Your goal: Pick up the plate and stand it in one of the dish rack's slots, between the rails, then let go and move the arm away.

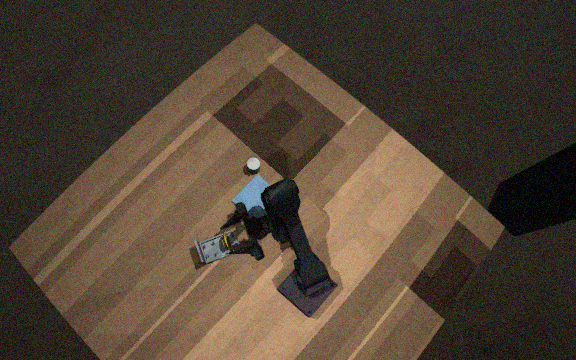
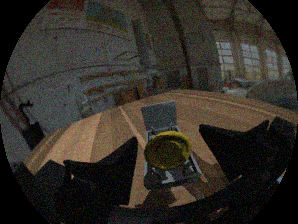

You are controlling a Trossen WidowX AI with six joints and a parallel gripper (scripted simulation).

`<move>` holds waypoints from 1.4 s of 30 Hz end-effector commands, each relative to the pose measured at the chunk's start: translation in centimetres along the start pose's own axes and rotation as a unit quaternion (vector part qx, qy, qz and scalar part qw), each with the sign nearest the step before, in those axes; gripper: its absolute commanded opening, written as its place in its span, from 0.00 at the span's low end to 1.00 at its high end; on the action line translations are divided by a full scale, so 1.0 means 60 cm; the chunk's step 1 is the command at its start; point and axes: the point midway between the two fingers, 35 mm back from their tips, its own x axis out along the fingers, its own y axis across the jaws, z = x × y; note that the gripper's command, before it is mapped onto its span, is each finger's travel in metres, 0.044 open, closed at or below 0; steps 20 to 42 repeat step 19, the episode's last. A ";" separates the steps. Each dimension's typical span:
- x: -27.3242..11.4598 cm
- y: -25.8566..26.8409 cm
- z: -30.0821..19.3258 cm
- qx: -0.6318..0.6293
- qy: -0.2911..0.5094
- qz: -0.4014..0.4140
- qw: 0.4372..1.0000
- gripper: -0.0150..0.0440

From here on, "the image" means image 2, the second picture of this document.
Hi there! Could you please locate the yellow plate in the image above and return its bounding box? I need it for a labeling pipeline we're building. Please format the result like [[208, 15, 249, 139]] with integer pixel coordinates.
[[144, 131, 192, 171]]

